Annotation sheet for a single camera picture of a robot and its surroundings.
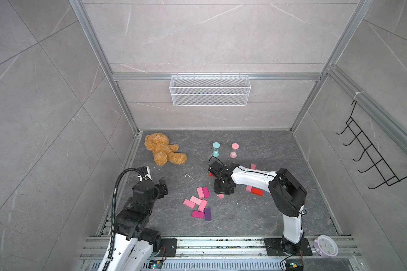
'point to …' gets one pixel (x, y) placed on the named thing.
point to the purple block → (207, 214)
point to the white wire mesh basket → (210, 90)
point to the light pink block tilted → (195, 200)
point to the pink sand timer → (234, 146)
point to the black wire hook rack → (386, 174)
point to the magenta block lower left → (198, 214)
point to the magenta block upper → (206, 192)
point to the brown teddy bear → (158, 143)
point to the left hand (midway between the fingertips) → (156, 179)
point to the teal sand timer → (216, 152)
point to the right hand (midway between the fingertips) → (220, 192)
